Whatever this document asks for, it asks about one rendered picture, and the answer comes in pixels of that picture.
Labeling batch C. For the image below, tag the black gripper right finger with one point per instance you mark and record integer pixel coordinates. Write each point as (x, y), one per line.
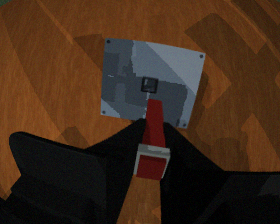
(194, 186)

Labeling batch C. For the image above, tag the grey sloped panel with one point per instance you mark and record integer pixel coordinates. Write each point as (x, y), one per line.
(135, 71)

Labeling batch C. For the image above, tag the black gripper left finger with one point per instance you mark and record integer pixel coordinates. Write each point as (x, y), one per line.
(102, 172)

